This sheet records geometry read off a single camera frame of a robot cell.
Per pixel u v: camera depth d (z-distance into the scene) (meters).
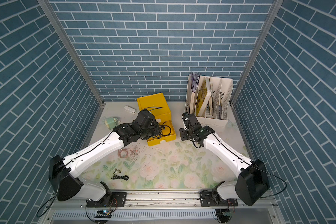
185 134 0.74
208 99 0.94
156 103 0.91
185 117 0.62
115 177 0.81
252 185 0.41
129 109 1.13
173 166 0.86
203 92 1.04
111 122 0.99
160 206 0.73
